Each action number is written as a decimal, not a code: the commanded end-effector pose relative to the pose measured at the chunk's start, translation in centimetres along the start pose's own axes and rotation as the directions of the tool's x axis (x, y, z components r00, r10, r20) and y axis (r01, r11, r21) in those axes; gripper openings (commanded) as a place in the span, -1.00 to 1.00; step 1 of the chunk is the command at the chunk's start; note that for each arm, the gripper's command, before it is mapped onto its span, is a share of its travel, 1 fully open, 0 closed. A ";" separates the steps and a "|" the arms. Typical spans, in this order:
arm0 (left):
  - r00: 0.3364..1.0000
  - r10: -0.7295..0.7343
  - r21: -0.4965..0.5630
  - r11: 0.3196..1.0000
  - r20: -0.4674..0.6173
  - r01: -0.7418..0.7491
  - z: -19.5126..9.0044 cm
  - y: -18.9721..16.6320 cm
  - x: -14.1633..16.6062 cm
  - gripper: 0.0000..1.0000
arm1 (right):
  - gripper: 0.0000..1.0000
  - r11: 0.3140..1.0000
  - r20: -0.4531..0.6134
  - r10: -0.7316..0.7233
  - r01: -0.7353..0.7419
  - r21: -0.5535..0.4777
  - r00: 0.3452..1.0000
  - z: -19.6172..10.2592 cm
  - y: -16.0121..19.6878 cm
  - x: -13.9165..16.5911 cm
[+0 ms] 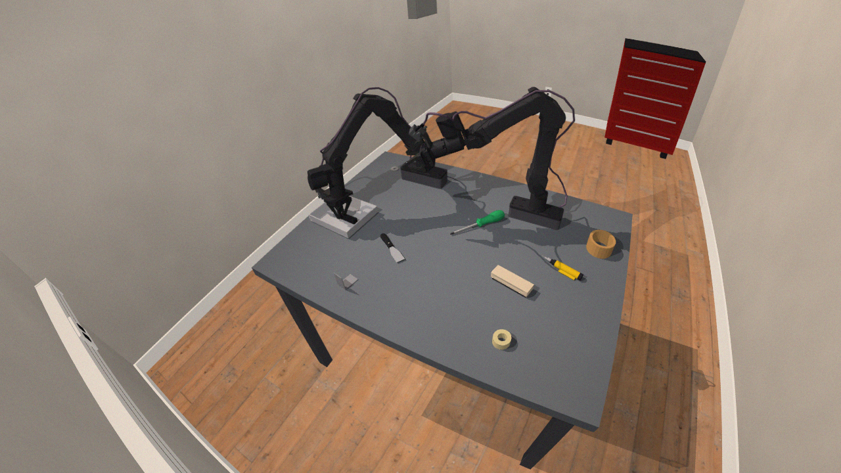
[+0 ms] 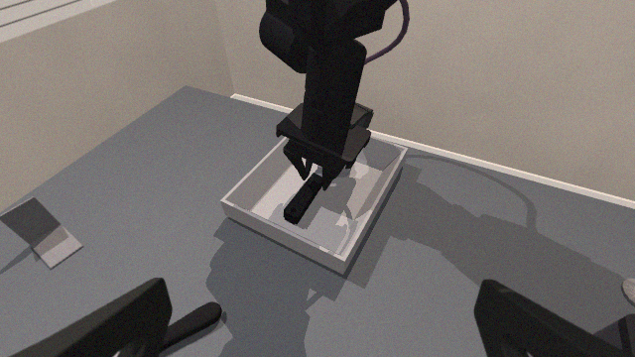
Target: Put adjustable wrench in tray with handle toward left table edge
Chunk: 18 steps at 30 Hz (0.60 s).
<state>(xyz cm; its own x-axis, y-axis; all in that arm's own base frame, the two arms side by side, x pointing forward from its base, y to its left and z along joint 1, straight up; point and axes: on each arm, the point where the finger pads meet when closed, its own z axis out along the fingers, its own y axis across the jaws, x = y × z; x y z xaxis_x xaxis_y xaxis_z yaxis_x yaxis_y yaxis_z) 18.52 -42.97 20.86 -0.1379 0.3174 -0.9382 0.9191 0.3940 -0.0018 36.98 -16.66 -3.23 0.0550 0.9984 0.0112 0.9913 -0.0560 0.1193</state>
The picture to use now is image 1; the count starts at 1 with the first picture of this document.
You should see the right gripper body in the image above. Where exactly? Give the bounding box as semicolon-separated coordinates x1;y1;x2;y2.
315;182;353;206

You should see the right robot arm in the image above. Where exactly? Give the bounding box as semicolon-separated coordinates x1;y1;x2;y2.
307;93;447;190

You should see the green-handled screwdriver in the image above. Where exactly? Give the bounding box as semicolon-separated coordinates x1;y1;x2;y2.
452;210;505;234

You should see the tan cylindrical ring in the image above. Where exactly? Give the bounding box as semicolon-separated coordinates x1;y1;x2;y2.
492;329;512;349

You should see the tan rectangular block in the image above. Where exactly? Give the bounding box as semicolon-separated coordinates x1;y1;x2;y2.
491;265;534;297

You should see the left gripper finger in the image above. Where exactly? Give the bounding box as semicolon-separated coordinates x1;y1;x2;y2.
402;153;427;173
405;139;424;156

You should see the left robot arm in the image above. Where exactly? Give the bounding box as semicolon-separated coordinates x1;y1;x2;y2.
436;87;566;221

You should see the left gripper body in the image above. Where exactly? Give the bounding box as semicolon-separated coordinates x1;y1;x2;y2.
416;126;449;167

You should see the black-handled putty knife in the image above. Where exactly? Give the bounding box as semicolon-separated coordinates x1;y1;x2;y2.
380;233;405;262

